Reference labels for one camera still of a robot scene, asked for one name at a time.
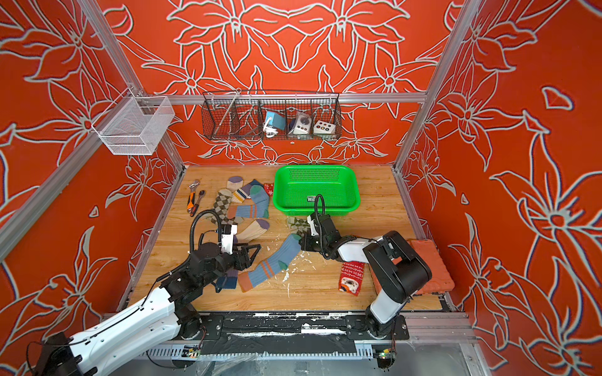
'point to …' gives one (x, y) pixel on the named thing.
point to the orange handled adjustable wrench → (191, 197)
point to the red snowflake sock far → (269, 188)
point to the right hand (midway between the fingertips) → (294, 242)
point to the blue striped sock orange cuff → (259, 208)
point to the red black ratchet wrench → (201, 193)
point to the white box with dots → (324, 128)
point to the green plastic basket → (295, 189)
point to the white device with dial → (302, 124)
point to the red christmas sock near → (351, 276)
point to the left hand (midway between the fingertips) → (255, 245)
